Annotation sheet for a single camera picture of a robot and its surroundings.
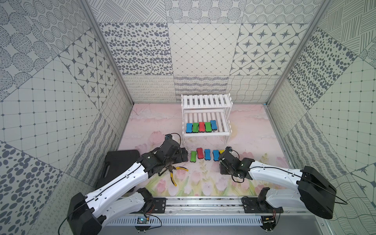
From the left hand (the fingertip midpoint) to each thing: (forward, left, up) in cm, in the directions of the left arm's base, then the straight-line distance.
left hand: (182, 151), depth 77 cm
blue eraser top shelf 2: (+6, -20, -15) cm, 26 cm away
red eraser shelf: (+17, -11, -1) cm, 20 cm away
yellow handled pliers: (-3, +7, -15) cm, 17 cm away
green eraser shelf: (+17, -7, -1) cm, 18 cm away
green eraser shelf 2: (+18, -15, 0) cm, 23 cm away
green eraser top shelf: (+3, -6, -15) cm, 17 cm away
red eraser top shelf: (+6, -10, -15) cm, 20 cm away
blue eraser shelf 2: (+20, -19, -2) cm, 27 cm away
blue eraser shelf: (+16, -3, -1) cm, 16 cm away
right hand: (-3, -25, -15) cm, 29 cm away
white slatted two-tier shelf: (+30, -4, -2) cm, 30 cm away
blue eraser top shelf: (+6, -15, -16) cm, 23 cm away
